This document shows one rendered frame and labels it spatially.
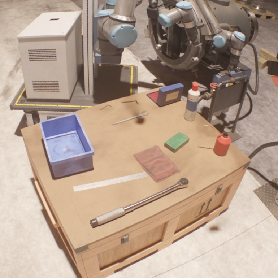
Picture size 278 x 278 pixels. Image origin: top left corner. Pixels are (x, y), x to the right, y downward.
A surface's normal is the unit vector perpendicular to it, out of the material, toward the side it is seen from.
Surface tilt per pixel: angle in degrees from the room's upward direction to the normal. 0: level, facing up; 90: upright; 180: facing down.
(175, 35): 88
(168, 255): 0
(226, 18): 52
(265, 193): 0
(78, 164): 90
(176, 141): 0
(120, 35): 95
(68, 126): 90
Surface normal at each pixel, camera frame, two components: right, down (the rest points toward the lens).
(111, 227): 0.04, -0.77
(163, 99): 0.50, 0.65
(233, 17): 0.40, -0.09
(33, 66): -0.03, 0.64
